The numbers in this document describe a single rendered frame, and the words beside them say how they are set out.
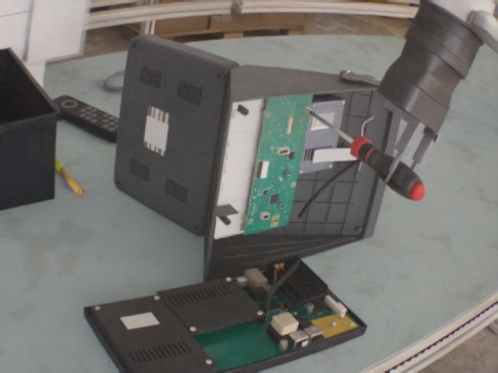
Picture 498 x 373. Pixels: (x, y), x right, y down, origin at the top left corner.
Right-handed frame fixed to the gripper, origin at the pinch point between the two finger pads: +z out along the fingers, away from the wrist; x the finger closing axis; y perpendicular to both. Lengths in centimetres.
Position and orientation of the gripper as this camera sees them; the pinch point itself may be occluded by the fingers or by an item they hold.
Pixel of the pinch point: (393, 185)
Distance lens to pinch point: 65.1
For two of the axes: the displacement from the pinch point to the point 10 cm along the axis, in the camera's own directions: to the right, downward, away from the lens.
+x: -6.8, -2.3, -7.0
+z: -4.9, 8.5, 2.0
